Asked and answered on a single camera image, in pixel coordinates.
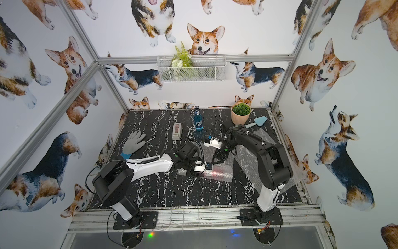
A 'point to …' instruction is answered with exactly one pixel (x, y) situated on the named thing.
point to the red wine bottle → (216, 171)
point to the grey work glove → (131, 143)
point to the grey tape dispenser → (177, 131)
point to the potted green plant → (240, 112)
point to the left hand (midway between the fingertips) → (204, 166)
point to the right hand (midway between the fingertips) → (215, 156)
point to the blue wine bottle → (198, 120)
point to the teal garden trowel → (259, 121)
